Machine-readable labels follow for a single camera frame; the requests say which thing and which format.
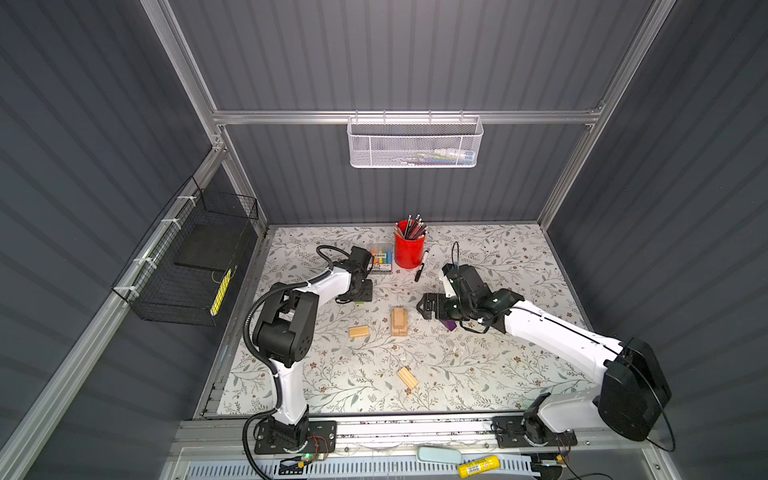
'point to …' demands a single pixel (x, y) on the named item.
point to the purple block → (450, 324)
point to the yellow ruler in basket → (226, 279)
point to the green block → (359, 303)
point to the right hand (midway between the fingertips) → (432, 309)
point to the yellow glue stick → (479, 465)
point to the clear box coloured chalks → (383, 253)
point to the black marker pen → (419, 271)
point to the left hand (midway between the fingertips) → (360, 293)
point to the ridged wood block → (410, 380)
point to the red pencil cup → (409, 243)
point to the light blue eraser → (439, 455)
